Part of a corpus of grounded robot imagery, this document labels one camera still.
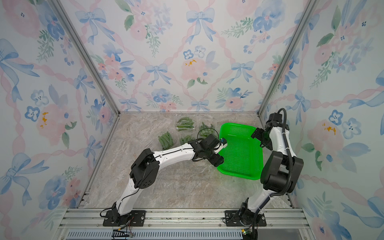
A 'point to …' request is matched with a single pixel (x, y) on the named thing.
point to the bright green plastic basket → (243, 155)
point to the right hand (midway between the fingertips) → (261, 139)
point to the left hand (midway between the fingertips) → (221, 157)
